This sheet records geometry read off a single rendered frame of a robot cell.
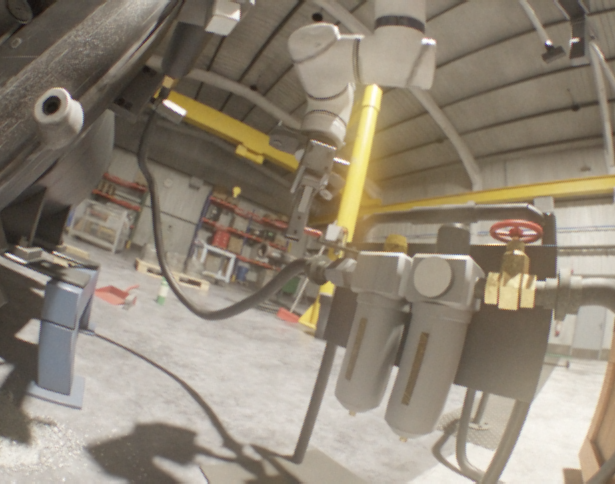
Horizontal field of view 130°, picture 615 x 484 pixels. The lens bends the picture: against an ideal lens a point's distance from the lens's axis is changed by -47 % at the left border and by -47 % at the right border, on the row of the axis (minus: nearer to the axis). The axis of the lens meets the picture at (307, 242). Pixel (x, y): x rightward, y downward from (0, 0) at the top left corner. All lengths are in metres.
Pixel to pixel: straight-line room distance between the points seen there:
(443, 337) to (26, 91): 0.48
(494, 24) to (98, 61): 9.02
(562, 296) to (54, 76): 0.52
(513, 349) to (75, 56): 0.57
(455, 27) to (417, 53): 8.63
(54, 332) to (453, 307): 0.67
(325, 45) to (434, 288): 0.37
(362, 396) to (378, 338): 0.08
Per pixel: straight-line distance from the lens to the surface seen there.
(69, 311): 0.60
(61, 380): 0.67
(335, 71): 0.46
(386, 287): 0.36
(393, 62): 0.44
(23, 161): 0.31
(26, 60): 0.31
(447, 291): 0.32
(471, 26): 9.09
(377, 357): 0.38
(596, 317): 10.20
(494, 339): 0.39
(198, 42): 0.54
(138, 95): 0.41
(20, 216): 0.73
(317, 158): 0.43
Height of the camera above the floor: 0.38
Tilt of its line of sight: 11 degrees up
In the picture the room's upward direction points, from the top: 15 degrees clockwise
